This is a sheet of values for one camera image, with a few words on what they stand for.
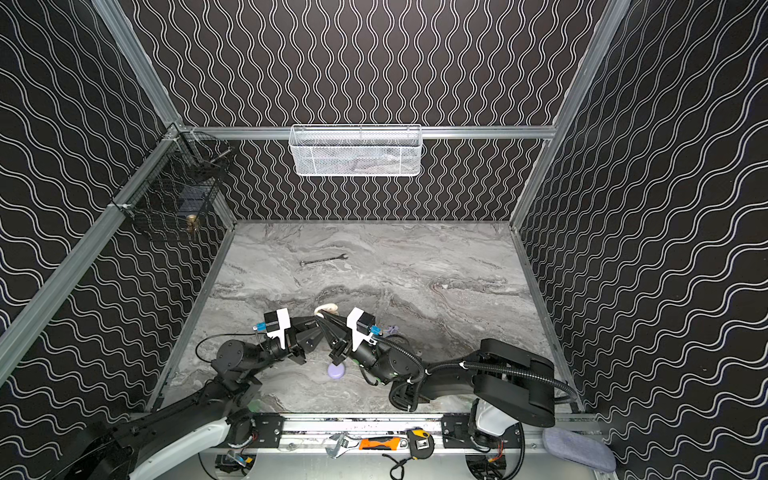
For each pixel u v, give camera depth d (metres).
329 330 0.65
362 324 0.54
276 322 0.58
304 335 0.63
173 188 0.93
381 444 0.72
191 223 0.83
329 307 0.67
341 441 0.73
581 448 0.71
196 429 0.57
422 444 0.71
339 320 0.62
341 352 0.59
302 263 1.08
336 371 0.83
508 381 0.45
